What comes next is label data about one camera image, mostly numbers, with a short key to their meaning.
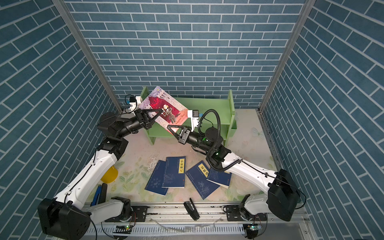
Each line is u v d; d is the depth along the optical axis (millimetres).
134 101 640
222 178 833
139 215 739
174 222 726
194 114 589
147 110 606
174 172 861
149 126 632
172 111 628
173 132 608
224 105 909
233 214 735
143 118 575
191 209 739
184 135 560
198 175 873
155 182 838
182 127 608
